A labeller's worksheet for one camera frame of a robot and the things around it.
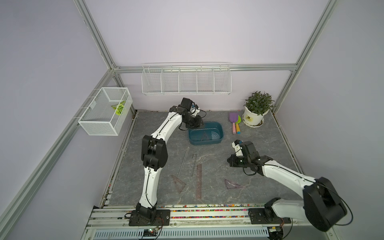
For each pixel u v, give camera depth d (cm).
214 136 105
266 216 64
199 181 85
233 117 116
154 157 57
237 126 110
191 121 83
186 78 99
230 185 85
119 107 81
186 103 78
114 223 74
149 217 65
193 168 91
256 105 99
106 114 82
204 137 105
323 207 41
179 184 85
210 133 108
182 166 91
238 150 75
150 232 71
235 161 77
